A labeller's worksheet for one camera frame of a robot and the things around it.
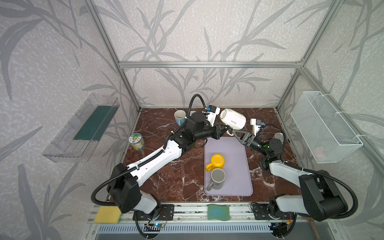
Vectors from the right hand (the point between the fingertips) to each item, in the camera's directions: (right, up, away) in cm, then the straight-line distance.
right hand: (233, 129), depth 73 cm
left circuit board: (-39, -48, -1) cm, 62 cm away
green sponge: (-6, -42, +1) cm, 42 cm away
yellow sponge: (-61, -42, 0) cm, 74 cm away
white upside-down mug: (-1, +4, -5) cm, 7 cm away
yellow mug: (-7, -18, +9) cm, 21 cm away
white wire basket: (+39, -3, -9) cm, 40 cm away
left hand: (-2, +2, -4) cm, 5 cm away
